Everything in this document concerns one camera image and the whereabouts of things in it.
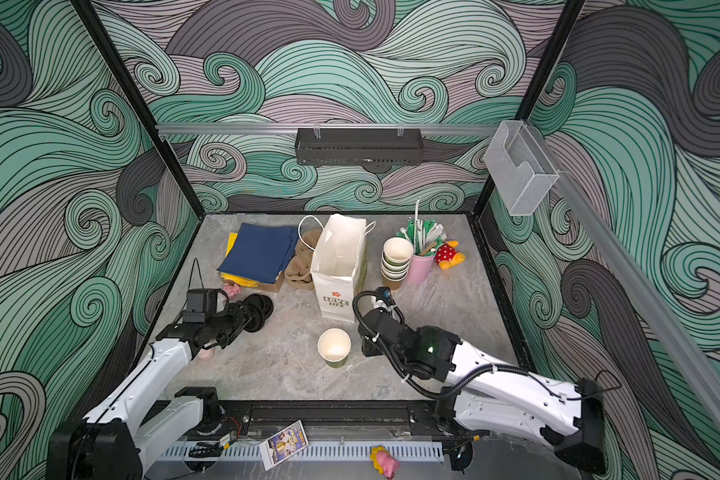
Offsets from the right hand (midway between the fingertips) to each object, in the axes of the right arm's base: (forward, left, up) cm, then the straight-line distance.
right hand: (365, 333), depth 72 cm
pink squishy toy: (+19, +44, -13) cm, 49 cm away
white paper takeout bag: (+28, +8, -12) cm, 32 cm away
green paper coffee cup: (+1, +9, -13) cm, 16 cm away
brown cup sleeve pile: (+23, +22, -10) cm, 33 cm away
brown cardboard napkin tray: (+20, +29, -13) cm, 37 cm away
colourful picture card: (-22, +19, -13) cm, 32 cm away
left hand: (+9, +33, -9) cm, 35 cm away
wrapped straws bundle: (+32, -19, 0) cm, 37 cm away
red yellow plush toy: (+32, -29, -11) cm, 44 cm away
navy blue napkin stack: (+32, +36, -9) cm, 49 cm away
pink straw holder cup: (+23, -17, -6) cm, 29 cm away
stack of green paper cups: (+20, -9, +2) cm, 22 cm away
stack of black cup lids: (+11, +31, -10) cm, 34 cm away
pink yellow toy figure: (-25, -4, -12) cm, 28 cm away
